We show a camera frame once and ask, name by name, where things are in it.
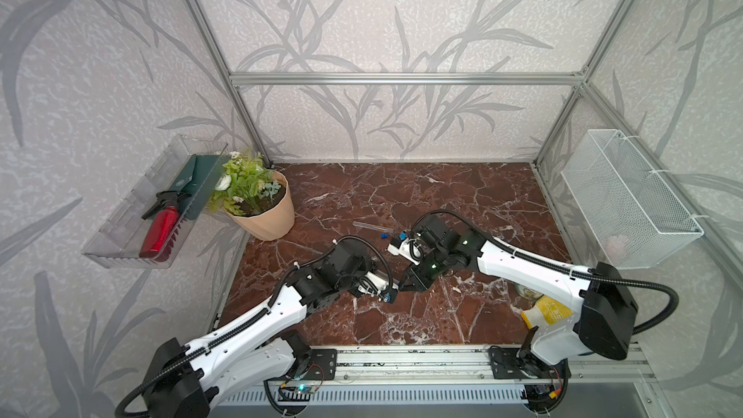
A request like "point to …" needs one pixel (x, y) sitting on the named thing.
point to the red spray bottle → (164, 216)
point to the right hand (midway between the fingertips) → (399, 282)
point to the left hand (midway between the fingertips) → (377, 262)
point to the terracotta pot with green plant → (255, 195)
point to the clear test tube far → (379, 228)
